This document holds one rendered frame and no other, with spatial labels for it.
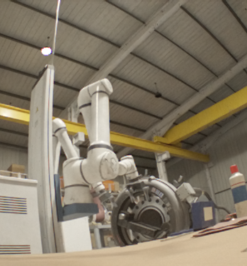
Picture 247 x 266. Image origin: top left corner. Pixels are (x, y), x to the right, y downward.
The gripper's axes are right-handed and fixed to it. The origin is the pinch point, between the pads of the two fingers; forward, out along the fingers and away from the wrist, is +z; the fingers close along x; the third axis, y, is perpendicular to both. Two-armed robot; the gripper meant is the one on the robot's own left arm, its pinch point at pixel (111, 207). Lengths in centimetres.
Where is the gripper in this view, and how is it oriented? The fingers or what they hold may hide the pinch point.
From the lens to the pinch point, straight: 209.9
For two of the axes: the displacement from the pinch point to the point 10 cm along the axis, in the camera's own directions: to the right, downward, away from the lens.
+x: -5.0, 5.3, 6.9
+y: 6.9, -2.4, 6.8
